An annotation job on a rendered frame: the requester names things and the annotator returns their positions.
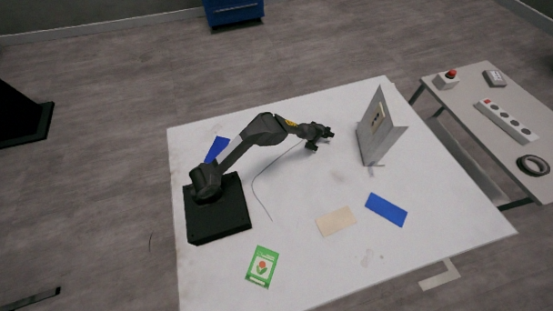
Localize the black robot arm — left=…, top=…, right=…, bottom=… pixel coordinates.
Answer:
left=188, top=112, right=325, bottom=209

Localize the blue rectangular block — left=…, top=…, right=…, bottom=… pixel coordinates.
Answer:
left=364, top=192, right=408, bottom=228

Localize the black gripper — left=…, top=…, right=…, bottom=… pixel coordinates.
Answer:
left=310, top=121, right=335, bottom=138

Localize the beige wall plate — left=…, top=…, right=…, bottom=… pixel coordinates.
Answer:
left=368, top=102, right=386, bottom=135

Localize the beige flat rectangle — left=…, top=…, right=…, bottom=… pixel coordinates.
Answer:
left=315, top=206, right=357, bottom=238

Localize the blue flat rectangular slab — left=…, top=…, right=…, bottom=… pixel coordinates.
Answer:
left=204, top=135, right=230, bottom=164

